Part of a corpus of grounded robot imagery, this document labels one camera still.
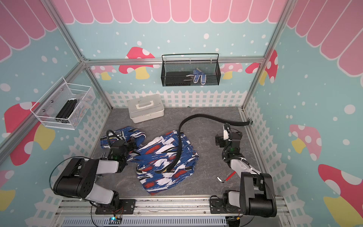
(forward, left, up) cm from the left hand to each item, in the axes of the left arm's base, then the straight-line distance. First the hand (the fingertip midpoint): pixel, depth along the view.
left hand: (126, 141), depth 94 cm
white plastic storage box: (+25, -10, +6) cm, 28 cm away
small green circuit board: (-43, -4, -7) cm, 44 cm away
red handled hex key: (-21, -66, -4) cm, 69 cm away
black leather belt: (+27, -53, -4) cm, 60 cm away
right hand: (+3, -66, +7) cm, 66 cm away
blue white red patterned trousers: (-10, -23, +3) cm, 25 cm away
